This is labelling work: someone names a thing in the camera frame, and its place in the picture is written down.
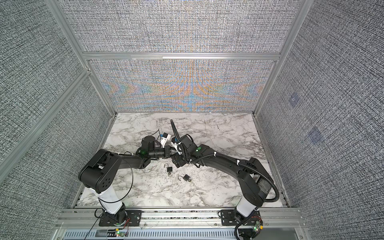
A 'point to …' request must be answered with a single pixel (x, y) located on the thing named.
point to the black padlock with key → (169, 169)
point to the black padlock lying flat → (185, 177)
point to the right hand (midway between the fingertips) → (178, 156)
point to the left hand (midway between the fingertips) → (180, 153)
